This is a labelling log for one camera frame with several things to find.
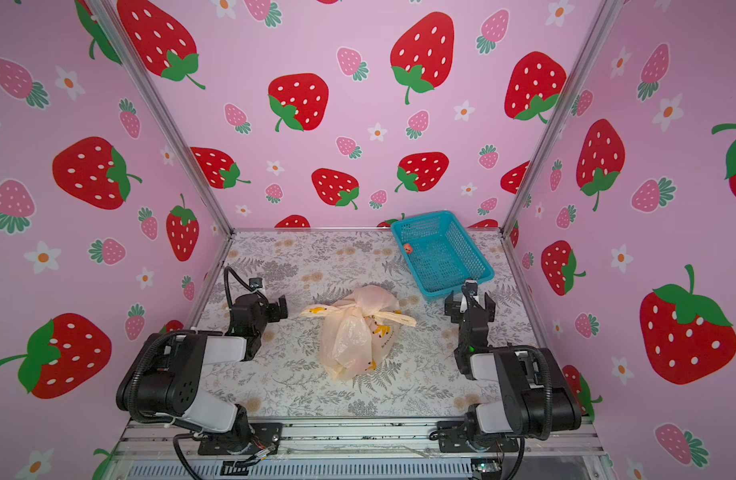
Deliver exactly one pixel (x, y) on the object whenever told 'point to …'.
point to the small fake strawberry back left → (408, 248)
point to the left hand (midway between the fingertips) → (268, 296)
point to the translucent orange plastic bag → (359, 331)
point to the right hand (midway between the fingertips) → (472, 293)
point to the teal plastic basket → (445, 255)
